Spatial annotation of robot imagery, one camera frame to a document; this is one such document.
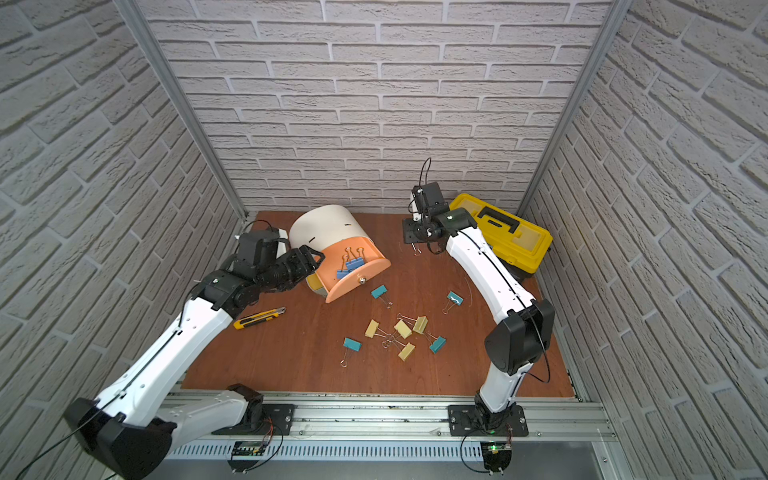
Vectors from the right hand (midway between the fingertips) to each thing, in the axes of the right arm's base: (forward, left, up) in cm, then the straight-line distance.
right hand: (417, 229), depth 82 cm
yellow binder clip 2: (-19, +5, -24) cm, 31 cm away
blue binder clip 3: (-7, +18, -6) cm, 20 cm away
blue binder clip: (-8, +22, -8) cm, 24 cm away
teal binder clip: (-6, +12, -24) cm, 28 cm away
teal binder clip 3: (-23, +21, -24) cm, 39 cm away
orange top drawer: (-3, +23, -6) cm, 24 cm away
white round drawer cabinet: (+5, +28, -2) cm, 28 cm away
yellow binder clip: (-18, +14, -24) cm, 34 cm away
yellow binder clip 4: (-25, +5, -24) cm, 35 cm away
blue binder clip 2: (-6, +19, -6) cm, 20 cm away
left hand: (-10, +25, +3) cm, 27 cm away
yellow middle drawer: (-11, +30, -8) cm, 32 cm away
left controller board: (-47, +47, -27) cm, 72 cm away
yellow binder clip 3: (-18, 0, -23) cm, 29 cm away
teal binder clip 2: (-25, -4, -24) cm, 34 cm away
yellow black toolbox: (-1, -31, -8) cm, 32 cm away
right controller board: (-52, -15, -26) cm, 60 cm away
